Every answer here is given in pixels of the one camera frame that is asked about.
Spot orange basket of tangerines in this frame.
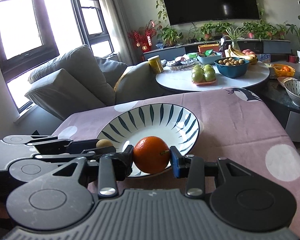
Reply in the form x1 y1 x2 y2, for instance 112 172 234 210
272 64 295 77

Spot teal snack tray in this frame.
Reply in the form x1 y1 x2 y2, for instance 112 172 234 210
197 51 222 64

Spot yellow canister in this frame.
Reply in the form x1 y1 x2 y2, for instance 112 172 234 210
148 55 164 74

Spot blue bowl of kiwis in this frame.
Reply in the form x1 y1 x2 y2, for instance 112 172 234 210
214 57 250 79

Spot pink deer-print tablecloth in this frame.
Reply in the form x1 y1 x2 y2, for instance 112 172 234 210
54 88 300 237

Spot red flower decoration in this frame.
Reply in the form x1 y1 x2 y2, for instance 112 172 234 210
128 20 157 53

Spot large dark orange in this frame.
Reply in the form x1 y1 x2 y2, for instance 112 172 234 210
133 136 170 174

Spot small striped bowl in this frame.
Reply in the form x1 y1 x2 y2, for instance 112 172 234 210
284 80 300 107

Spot grey fabric sofa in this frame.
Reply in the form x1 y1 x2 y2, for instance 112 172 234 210
25 45 165 120

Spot black wall television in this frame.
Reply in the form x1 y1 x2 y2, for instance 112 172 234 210
164 0 260 25

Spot brown kiwi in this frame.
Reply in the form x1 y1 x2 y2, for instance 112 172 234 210
96 139 113 148

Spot green apples on plate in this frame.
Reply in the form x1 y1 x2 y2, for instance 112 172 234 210
192 64 216 83

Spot round white coffee table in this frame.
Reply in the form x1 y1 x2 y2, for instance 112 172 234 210
155 60 271 92

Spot blue striped white bowl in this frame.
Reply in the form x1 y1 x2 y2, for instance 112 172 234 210
96 103 201 178

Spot bunch of bananas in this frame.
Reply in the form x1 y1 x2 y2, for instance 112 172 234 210
224 45 258 64

